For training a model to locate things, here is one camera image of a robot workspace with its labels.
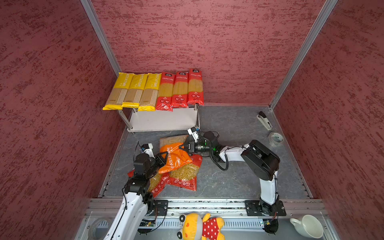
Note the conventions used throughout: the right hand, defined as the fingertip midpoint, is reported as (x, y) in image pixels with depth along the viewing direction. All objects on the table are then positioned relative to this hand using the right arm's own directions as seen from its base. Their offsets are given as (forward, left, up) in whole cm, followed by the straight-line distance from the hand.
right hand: (178, 150), depth 81 cm
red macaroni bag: (-12, -4, -9) cm, 15 cm away
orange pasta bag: (-3, +1, 0) cm, 4 cm away
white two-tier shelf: (+25, +1, -3) cm, 25 cm away
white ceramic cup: (-36, -61, -9) cm, 71 cm away
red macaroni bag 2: (-14, +12, -10) cm, 21 cm away
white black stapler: (+29, -62, -11) cm, 69 cm away
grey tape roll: (+14, -66, -14) cm, 69 cm away
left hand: (-2, +6, -2) cm, 6 cm away
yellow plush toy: (-34, -8, -5) cm, 36 cm away
